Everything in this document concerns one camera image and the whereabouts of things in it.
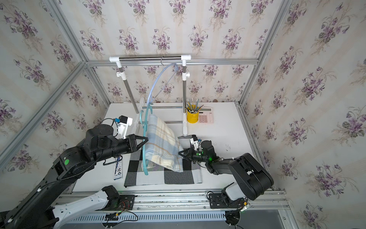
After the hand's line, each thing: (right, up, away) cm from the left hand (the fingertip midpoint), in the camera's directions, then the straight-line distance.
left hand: (150, 142), depth 58 cm
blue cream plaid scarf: (+3, -6, +12) cm, 14 cm away
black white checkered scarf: (-15, -25, +24) cm, 38 cm away
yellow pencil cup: (+20, +9, +46) cm, 51 cm away
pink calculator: (+31, +11, +51) cm, 61 cm away
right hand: (+12, -12, +24) cm, 29 cm away
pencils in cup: (+20, +16, +47) cm, 53 cm away
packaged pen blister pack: (-25, -23, +24) cm, 42 cm away
